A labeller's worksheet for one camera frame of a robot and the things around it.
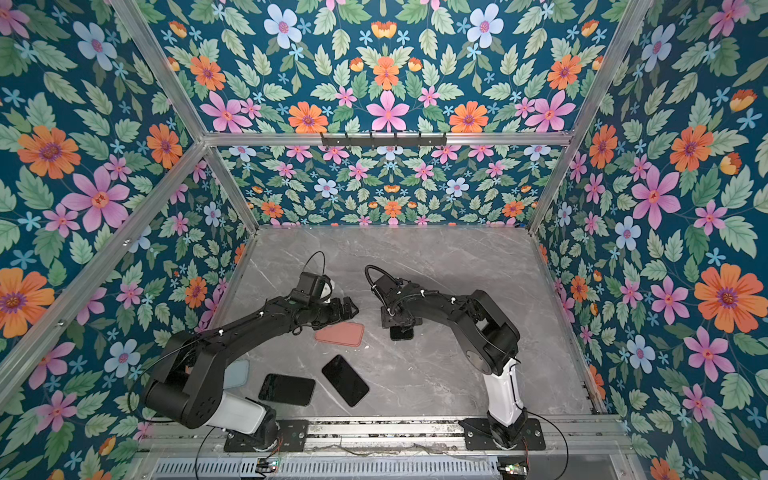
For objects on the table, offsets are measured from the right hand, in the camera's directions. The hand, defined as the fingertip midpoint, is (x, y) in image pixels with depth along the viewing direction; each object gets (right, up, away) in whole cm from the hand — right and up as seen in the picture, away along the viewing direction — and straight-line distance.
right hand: (397, 318), depth 95 cm
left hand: (-13, +5, -7) cm, 16 cm away
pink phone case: (-17, -4, -4) cm, 17 cm away
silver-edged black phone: (0, -4, -5) cm, 6 cm away
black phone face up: (-14, -15, -12) cm, 24 cm away
